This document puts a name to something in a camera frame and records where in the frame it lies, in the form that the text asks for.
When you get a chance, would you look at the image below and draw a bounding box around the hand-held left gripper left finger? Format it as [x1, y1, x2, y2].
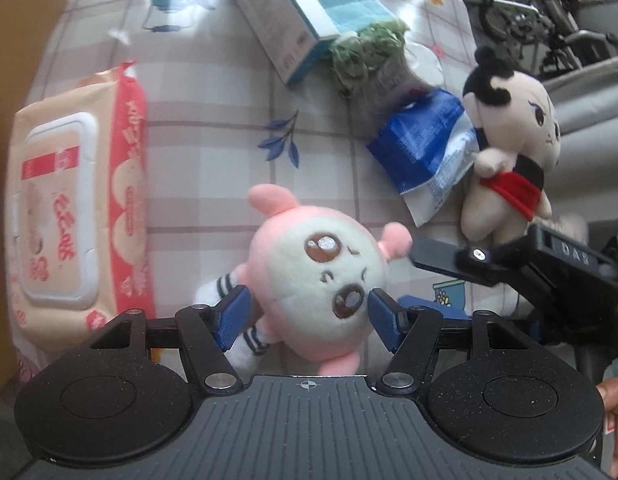
[86, 285, 252, 393]

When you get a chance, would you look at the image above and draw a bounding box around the pink round-faced plush toy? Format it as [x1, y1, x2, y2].
[194, 182, 414, 376]

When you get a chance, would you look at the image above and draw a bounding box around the checked floral tablecloth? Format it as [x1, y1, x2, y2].
[9, 0, 590, 376]

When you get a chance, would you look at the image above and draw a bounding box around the folded wheelchair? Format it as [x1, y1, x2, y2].
[429, 0, 618, 81]

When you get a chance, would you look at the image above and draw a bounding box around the green leafy plant pot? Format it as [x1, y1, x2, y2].
[349, 42, 444, 138]

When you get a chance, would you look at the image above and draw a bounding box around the brown cardboard box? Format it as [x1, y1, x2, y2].
[0, 0, 68, 81]

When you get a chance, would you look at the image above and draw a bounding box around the person's right hand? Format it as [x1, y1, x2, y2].
[595, 379, 618, 428]

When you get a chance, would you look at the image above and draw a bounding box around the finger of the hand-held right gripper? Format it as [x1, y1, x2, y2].
[398, 296, 474, 322]
[409, 237, 514, 286]

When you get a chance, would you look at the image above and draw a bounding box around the pink wet wipes pack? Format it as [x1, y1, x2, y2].
[4, 60, 157, 381]

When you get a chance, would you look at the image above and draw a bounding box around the blue white plastic packet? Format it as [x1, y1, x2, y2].
[366, 89, 482, 227]

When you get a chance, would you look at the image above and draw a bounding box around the white blue face mask box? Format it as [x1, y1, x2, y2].
[229, 0, 340, 86]

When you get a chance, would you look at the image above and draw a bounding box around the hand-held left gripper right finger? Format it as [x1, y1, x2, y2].
[366, 287, 537, 393]

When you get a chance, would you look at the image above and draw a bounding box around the black-haired plush doll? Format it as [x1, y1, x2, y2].
[460, 46, 587, 241]

